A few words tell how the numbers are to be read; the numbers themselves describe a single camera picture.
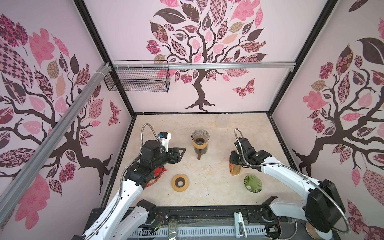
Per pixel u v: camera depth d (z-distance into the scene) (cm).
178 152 65
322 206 40
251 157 61
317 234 64
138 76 95
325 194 40
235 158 76
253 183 79
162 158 61
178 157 64
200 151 90
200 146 90
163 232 70
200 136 92
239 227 68
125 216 56
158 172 92
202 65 93
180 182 85
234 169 86
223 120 114
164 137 63
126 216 46
